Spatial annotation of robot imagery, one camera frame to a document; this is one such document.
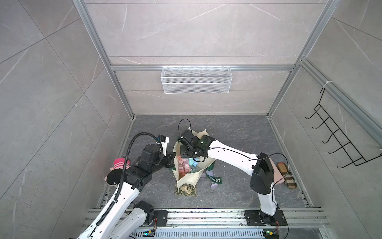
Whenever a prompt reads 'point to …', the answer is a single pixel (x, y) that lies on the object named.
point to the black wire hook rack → (352, 153)
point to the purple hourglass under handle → (210, 173)
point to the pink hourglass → (182, 167)
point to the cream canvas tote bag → (196, 166)
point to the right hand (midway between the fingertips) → (184, 153)
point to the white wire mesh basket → (196, 80)
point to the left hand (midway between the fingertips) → (177, 151)
